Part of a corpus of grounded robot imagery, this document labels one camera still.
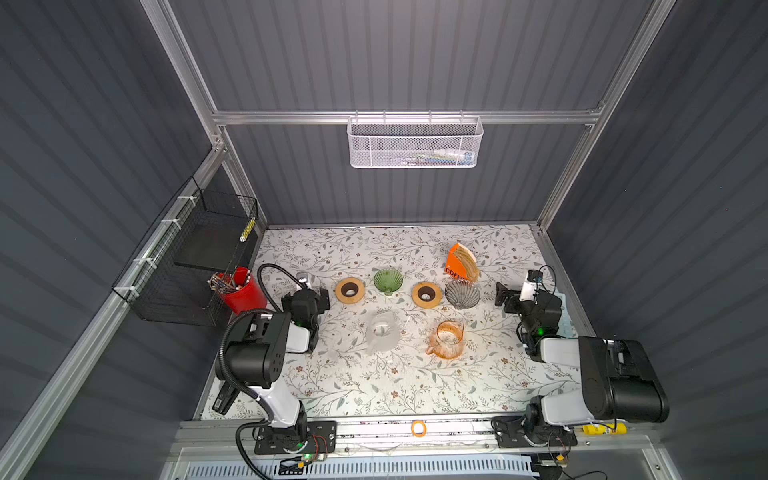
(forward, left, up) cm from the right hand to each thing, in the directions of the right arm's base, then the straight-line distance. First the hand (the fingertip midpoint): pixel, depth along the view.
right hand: (518, 286), depth 91 cm
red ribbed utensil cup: (-5, +82, +6) cm, 83 cm away
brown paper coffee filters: (+11, +13, -2) cm, 17 cm away
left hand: (+1, +68, -4) cm, 68 cm away
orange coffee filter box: (+9, +18, 0) cm, 20 cm away
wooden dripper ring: (+2, +28, -9) cm, 29 cm away
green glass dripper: (+4, +40, -2) cm, 41 cm away
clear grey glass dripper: (+1, +16, -6) cm, 17 cm away
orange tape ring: (-38, +32, -8) cm, 51 cm away
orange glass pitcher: (-14, +22, -9) cm, 28 cm away
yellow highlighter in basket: (+7, +79, +19) cm, 81 cm away
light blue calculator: (-9, -15, -9) cm, 20 cm away
